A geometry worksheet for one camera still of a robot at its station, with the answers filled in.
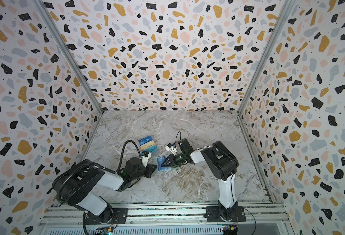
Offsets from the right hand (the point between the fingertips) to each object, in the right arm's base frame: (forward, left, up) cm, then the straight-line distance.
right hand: (162, 164), depth 88 cm
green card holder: (-1, -3, -3) cm, 5 cm away
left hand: (0, +2, -2) cm, 3 cm away
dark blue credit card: (+16, +13, +1) cm, 20 cm away
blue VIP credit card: (+3, +2, -3) cm, 5 cm away
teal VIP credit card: (+10, +8, -1) cm, 13 cm away
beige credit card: (+13, +11, +1) cm, 17 cm away
